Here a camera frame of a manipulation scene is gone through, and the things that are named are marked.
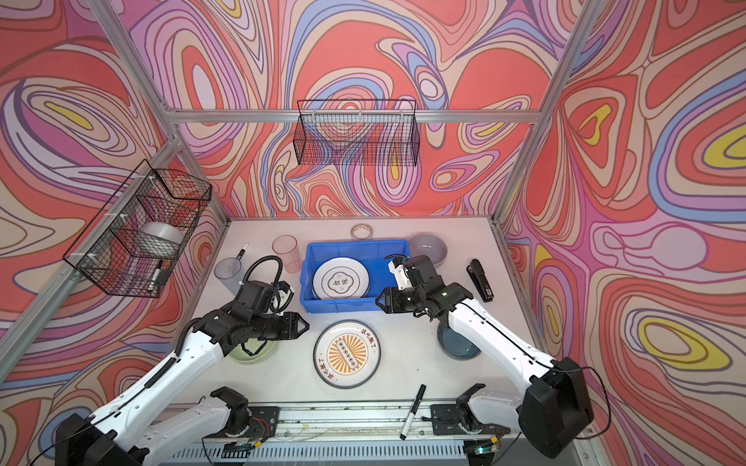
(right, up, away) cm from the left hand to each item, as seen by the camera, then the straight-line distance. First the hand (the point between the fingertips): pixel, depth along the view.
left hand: (307, 325), depth 78 cm
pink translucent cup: (-10, +21, +16) cm, 28 cm away
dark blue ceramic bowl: (+43, -8, +8) cm, 44 cm away
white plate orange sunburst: (+10, -10, +6) cm, 16 cm away
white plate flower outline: (+7, +10, +21) cm, 24 cm away
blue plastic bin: (+18, +18, +29) cm, 39 cm away
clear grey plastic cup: (-30, +13, +16) cm, 36 cm away
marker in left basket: (-37, +14, -6) cm, 40 cm away
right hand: (+22, +5, +1) cm, 22 cm away
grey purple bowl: (+38, +22, +26) cm, 51 cm away
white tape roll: (-35, +23, -7) cm, 42 cm away
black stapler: (+54, +13, +22) cm, 59 cm away
